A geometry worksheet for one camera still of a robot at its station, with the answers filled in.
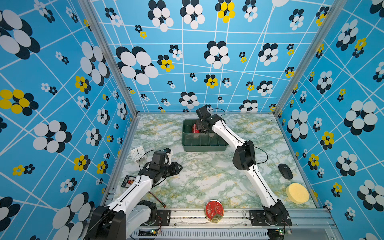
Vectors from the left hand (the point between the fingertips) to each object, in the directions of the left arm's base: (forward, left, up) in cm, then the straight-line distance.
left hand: (181, 167), depth 85 cm
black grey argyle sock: (+24, -10, +8) cm, 27 cm away
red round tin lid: (-22, -18, -3) cm, 28 cm away
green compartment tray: (+22, -12, -8) cm, 27 cm away
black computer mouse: (0, -62, -4) cm, 62 cm away
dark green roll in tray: (+29, -2, -1) cm, 29 cm away
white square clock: (+10, +28, -3) cm, 30 cm away
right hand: (+32, -13, +1) cm, 34 cm away
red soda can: (+29, -7, -1) cm, 30 cm away
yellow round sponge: (-13, -63, -4) cm, 64 cm away
